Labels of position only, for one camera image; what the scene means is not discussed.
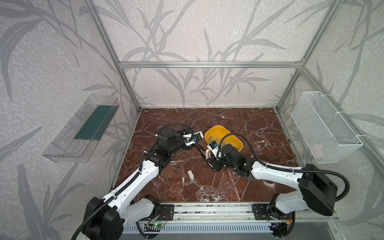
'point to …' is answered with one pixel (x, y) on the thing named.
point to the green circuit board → (152, 227)
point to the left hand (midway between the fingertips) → (196, 126)
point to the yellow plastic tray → (217, 132)
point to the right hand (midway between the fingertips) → (208, 153)
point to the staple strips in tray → (211, 137)
